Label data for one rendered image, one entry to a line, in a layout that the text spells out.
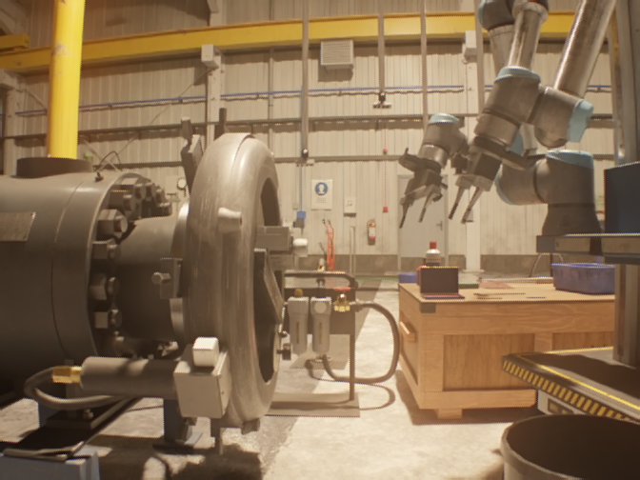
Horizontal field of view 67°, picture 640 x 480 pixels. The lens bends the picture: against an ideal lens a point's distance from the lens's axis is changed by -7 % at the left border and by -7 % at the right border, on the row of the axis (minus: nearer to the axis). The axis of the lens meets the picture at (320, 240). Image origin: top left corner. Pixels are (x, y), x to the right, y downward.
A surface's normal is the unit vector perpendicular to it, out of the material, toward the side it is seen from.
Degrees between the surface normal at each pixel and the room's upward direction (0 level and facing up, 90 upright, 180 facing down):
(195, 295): 91
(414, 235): 90
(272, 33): 90
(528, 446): 87
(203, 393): 112
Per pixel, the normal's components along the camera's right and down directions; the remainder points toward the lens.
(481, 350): -0.04, 0.00
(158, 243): -0.10, -0.57
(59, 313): -0.04, 0.22
